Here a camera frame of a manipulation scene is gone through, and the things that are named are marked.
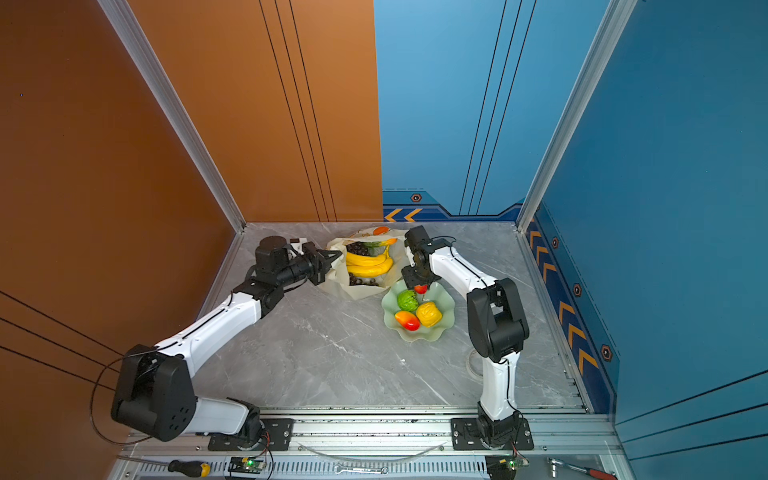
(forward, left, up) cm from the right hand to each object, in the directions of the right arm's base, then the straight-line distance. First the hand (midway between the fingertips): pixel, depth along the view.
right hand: (416, 279), depth 96 cm
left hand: (-4, +20, +20) cm, 29 cm away
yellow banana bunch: (+6, +16, -1) cm, 17 cm away
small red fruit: (-13, +3, -3) cm, 14 cm away
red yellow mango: (-4, -1, +1) cm, 5 cm away
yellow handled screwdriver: (-49, +54, -4) cm, 73 cm away
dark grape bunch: (+15, +20, -1) cm, 25 cm away
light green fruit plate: (-4, -6, -4) cm, 8 cm away
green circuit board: (-48, +43, -8) cm, 65 cm away
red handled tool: (-50, -41, -8) cm, 65 cm away
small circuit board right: (-48, -20, -8) cm, 53 cm away
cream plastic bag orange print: (-10, +21, +15) cm, 28 cm away
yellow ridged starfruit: (-12, -4, -1) cm, 13 cm away
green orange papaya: (+15, +11, +1) cm, 19 cm away
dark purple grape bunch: (0, +20, -1) cm, 20 cm away
